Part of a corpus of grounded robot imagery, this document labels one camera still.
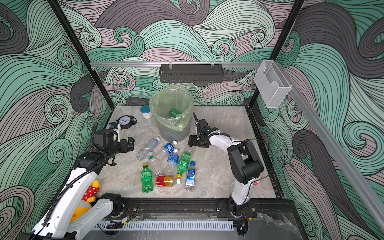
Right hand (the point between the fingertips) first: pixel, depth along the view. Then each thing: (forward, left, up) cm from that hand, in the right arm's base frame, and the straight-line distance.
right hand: (194, 143), depth 94 cm
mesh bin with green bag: (+23, +16, +10) cm, 30 cm away
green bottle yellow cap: (-8, +5, -2) cm, 10 cm away
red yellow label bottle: (-24, +16, +1) cm, 29 cm away
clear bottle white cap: (-7, +31, 0) cm, 32 cm away
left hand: (-8, +36, +17) cm, 41 cm away
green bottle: (+19, +14, +8) cm, 25 cm away
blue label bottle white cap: (-5, +16, +1) cm, 17 cm away
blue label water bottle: (-21, +2, +1) cm, 21 cm away
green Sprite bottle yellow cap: (-25, +25, +1) cm, 35 cm away
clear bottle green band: (-14, +23, -4) cm, 27 cm away
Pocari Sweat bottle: (-12, +12, +1) cm, 18 cm away
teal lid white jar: (+26, +36, +3) cm, 45 cm away
